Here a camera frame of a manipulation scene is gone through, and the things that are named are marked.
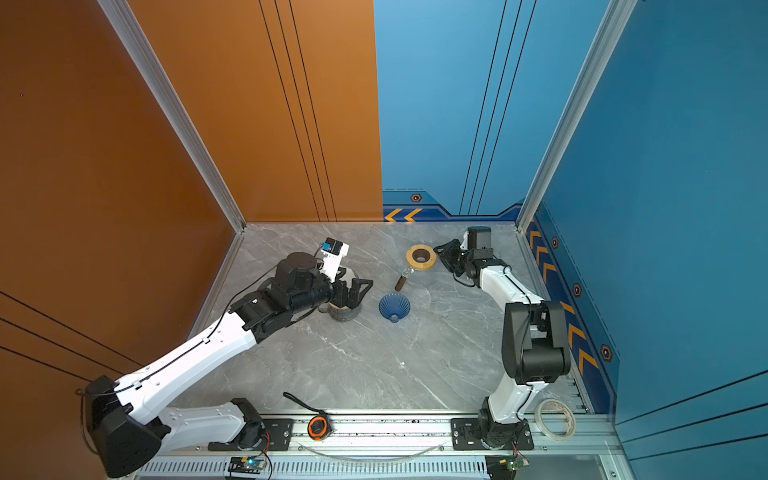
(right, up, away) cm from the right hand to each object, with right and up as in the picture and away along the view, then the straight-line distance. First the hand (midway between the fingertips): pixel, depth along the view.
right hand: (434, 250), depth 93 cm
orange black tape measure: (-31, -43, -20) cm, 56 cm away
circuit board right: (+14, -52, -22) cm, 58 cm away
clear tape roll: (+30, -44, -16) cm, 55 cm away
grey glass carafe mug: (-28, -19, -3) cm, 34 cm away
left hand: (-21, -6, -20) cm, 30 cm away
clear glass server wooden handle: (-10, -10, +3) cm, 14 cm away
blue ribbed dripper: (-12, -18, -1) cm, 22 cm away
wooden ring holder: (-4, -2, +4) cm, 6 cm away
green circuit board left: (-48, -52, -22) cm, 74 cm away
